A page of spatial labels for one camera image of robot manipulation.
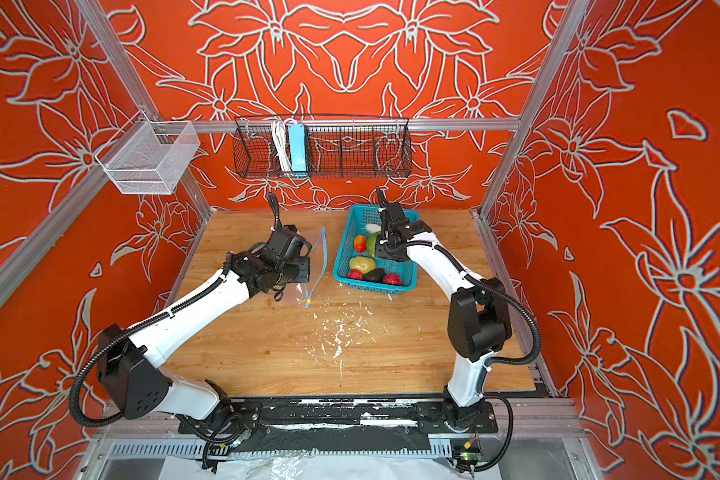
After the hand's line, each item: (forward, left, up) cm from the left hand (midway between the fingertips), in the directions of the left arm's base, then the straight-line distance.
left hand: (305, 264), depth 81 cm
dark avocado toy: (+7, -20, -14) cm, 26 cm away
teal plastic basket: (+32, -13, -13) cm, 37 cm away
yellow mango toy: (+11, -16, -14) cm, 24 cm away
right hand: (+11, -21, -5) cm, 24 cm away
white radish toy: (+29, -19, -15) cm, 37 cm away
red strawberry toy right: (+6, -26, -15) cm, 30 cm away
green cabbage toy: (+20, -18, -13) cm, 30 cm away
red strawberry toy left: (+7, -13, -14) cm, 20 cm away
